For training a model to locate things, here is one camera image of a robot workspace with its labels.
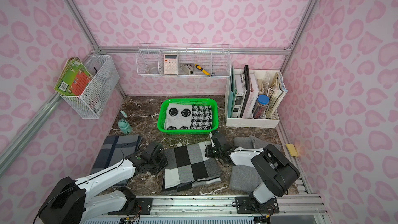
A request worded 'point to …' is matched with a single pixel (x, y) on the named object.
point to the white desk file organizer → (252, 98)
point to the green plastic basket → (212, 102)
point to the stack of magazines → (275, 93)
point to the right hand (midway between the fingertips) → (204, 149)
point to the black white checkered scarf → (187, 166)
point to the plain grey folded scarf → (246, 179)
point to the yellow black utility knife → (203, 70)
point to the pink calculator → (170, 64)
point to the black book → (247, 80)
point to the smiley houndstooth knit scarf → (180, 116)
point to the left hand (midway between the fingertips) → (170, 159)
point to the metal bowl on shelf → (153, 70)
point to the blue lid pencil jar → (260, 108)
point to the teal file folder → (231, 94)
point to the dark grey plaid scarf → (113, 151)
